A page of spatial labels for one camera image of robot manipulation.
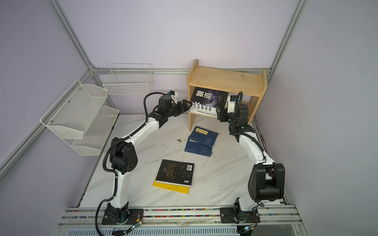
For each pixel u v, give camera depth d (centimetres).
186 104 82
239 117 63
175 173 86
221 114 75
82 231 70
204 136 105
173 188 82
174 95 84
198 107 89
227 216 73
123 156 55
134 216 75
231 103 74
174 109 77
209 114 90
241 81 79
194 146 100
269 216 76
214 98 88
